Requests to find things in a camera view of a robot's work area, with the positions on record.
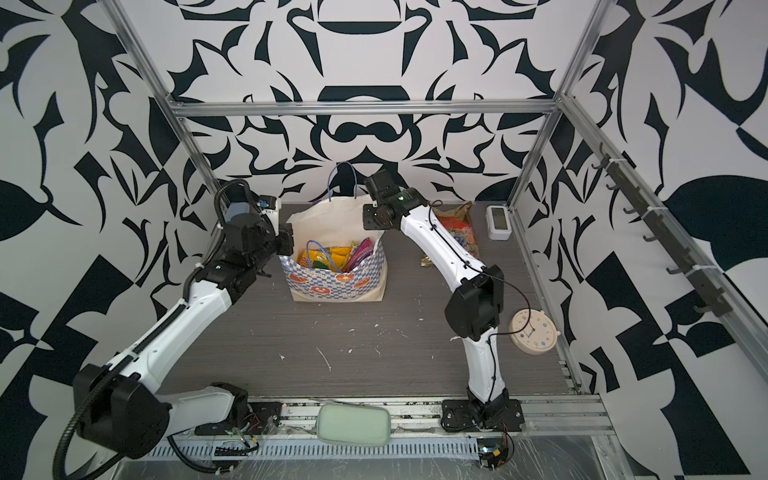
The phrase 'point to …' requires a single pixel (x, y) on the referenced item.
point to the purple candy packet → (363, 250)
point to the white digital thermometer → (498, 222)
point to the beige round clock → (533, 331)
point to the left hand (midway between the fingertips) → (284, 218)
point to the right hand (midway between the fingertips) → (370, 213)
